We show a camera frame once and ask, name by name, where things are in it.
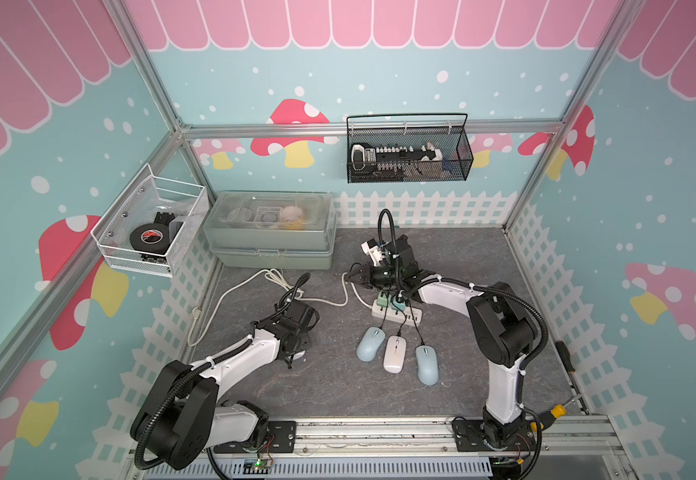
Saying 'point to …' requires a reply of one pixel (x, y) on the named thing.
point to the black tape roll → (150, 237)
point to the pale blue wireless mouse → (427, 372)
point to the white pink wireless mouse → (395, 350)
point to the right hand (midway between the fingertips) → (344, 277)
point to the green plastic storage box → (271, 230)
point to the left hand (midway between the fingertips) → (297, 346)
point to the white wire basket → (149, 199)
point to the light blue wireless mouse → (370, 343)
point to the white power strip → (408, 315)
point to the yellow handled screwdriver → (547, 417)
